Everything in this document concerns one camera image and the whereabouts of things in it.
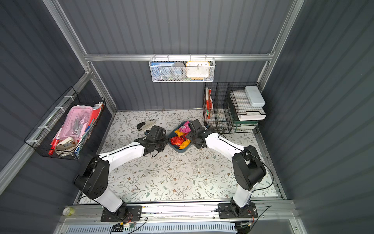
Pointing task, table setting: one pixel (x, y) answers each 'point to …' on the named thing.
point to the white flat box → (254, 97)
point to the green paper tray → (244, 122)
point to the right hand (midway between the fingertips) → (192, 136)
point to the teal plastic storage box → (175, 147)
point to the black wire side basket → (44, 138)
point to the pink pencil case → (76, 123)
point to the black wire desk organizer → (233, 107)
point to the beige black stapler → (144, 126)
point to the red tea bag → (177, 140)
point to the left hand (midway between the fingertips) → (171, 139)
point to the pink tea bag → (185, 128)
